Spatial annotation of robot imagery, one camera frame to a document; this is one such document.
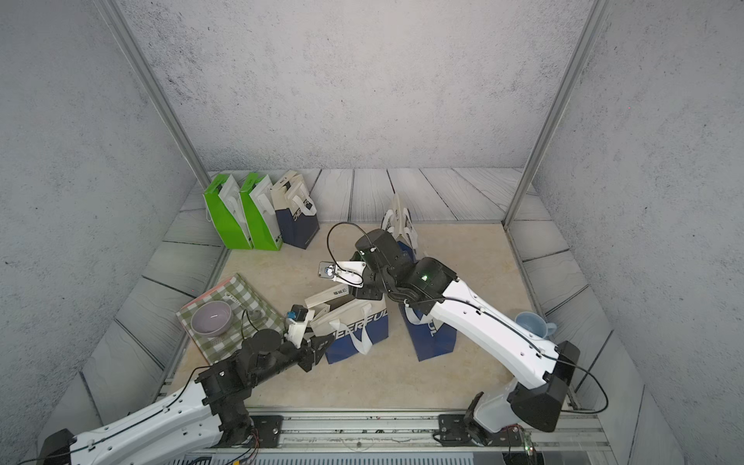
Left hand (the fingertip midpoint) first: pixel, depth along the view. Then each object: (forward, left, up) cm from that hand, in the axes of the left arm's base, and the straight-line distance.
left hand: (332, 339), depth 73 cm
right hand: (+10, -7, +17) cm, 21 cm away
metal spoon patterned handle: (+15, +28, -14) cm, 35 cm away
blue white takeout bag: (+3, -5, +2) cm, 6 cm away
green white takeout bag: (+44, +38, +6) cm, 59 cm away
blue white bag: (0, -25, 0) cm, 25 cm away
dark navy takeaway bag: (+45, +16, +3) cm, 48 cm away
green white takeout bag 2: (+43, +28, +4) cm, 51 cm away
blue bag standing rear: (+34, -18, +7) cm, 39 cm away
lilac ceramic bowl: (+13, +40, -13) cm, 44 cm away
